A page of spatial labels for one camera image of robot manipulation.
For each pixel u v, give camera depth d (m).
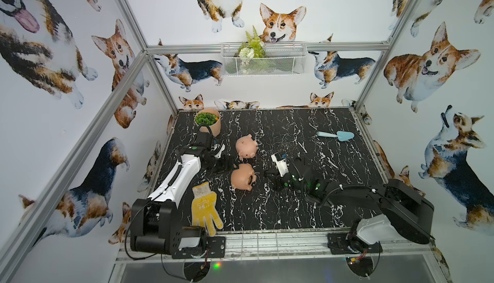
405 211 0.43
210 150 0.72
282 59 0.93
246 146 0.95
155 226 0.41
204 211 0.82
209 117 1.02
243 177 0.84
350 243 0.66
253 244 0.75
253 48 0.82
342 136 1.08
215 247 0.73
